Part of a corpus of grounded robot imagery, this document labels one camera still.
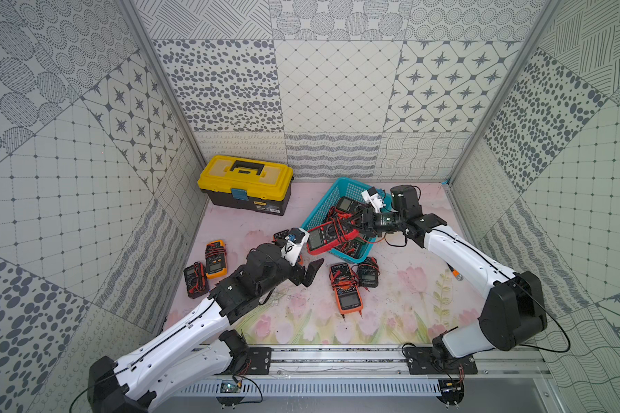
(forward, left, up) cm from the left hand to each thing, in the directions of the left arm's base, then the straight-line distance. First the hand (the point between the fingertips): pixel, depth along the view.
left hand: (309, 245), depth 71 cm
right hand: (+8, -11, -2) cm, 14 cm away
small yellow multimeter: (+6, +35, -21) cm, 41 cm away
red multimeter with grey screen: (+6, -5, -4) cm, 9 cm away
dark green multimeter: (+13, -16, -22) cm, 30 cm away
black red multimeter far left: (-1, +40, -21) cm, 46 cm away
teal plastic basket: (+40, -16, -18) cm, 47 cm away
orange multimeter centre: (-4, -12, -21) cm, 25 cm away
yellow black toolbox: (+31, +22, -7) cm, 39 cm away
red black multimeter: (+30, -12, -21) cm, 39 cm away
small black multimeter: (+2, -20, -21) cm, 29 cm away
